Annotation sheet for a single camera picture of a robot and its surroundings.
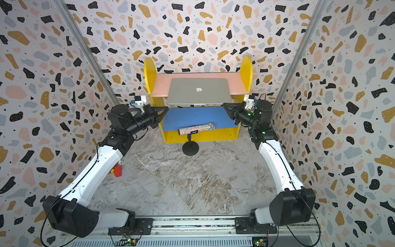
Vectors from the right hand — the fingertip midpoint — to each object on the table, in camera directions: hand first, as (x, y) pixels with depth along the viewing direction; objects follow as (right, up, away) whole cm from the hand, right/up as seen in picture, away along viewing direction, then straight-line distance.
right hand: (222, 105), depth 68 cm
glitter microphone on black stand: (-18, -23, +34) cm, 45 cm away
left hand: (-23, -2, -2) cm, 23 cm away
